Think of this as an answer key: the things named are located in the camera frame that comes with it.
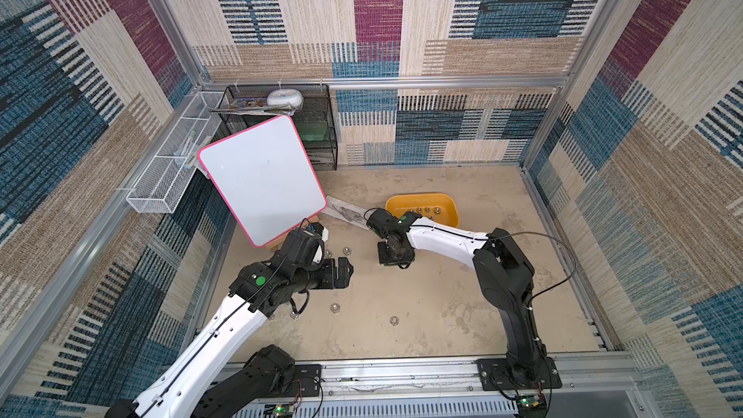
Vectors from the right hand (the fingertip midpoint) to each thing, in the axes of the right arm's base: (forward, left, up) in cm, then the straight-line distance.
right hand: (387, 259), depth 92 cm
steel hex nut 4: (-18, -1, -3) cm, 18 cm away
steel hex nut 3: (-16, +27, -2) cm, 32 cm away
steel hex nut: (+3, +19, -2) cm, 20 cm away
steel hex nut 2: (+4, +13, -2) cm, 14 cm away
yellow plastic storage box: (+22, -6, 0) cm, 23 cm away
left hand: (-11, +13, +17) cm, 24 cm away
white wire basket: (+10, +63, +25) cm, 68 cm away
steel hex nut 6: (+21, -15, -2) cm, 26 cm away
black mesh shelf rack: (+35, +43, +32) cm, 64 cm away
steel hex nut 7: (+20, -19, -2) cm, 27 cm away
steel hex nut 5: (+20, -12, -1) cm, 23 cm away
